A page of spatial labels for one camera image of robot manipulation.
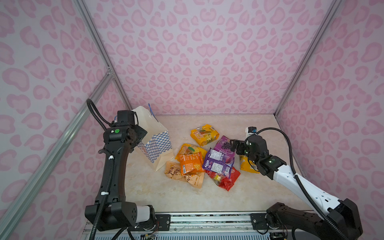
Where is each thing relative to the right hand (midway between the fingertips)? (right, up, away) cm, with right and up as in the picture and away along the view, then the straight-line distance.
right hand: (237, 140), depth 80 cm
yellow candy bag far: (-17, +2, +20) cm, 26 cm away
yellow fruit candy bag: (-28, -6, +14) cm, 31 cm away
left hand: (-51, +4, -6) cm, 51 cm away
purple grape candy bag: (-5, -5, +13) cm, 14 cm away
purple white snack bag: (-10, -13, +5) cm, 17 cm away
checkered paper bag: (-44, -4, 0) cm, 44 cm away
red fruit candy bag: (-7, -23, +3) cm, 24 cm away
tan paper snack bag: (-35, -17, +4) cm, 39 cm away
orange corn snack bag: (-25, -13, +4) cm, 28 cm away
